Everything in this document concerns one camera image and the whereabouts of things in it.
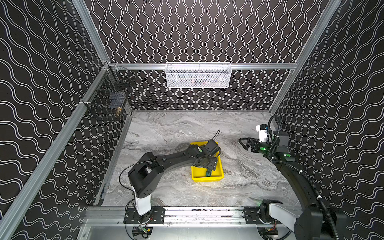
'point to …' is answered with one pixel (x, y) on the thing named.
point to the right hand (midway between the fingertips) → (246, 140)
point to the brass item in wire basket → (118, 110)
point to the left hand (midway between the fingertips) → (216, 166)
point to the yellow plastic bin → (198, 174)
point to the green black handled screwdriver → (208, 172)
